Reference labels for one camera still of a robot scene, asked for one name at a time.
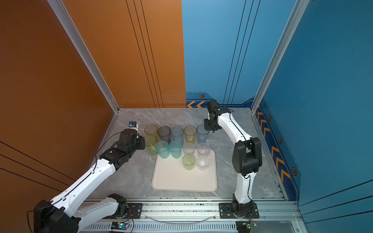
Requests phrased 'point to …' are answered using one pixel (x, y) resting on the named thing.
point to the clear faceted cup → (203, 149)
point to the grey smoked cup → (164, 133)
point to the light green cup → (188, 160)
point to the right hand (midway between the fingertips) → (208, 127)
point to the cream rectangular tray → (169, 174)
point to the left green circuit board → (120, 225)
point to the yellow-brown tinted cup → (151, 129)
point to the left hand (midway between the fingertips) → (140, 135)
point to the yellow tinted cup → (190, 132)
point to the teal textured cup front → (175, 148)
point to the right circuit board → (245, 226)
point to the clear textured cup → (189, 148)
